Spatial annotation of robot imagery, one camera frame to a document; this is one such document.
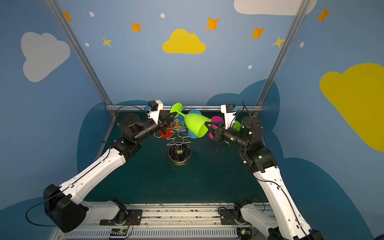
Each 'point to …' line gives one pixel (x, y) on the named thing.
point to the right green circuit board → (246, 233)
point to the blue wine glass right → (190, 134)
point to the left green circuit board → (118, 232)
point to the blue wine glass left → (179, 123)
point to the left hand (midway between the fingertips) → (174, 110)
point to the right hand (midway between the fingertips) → (208, 121)
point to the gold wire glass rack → (179, 149)
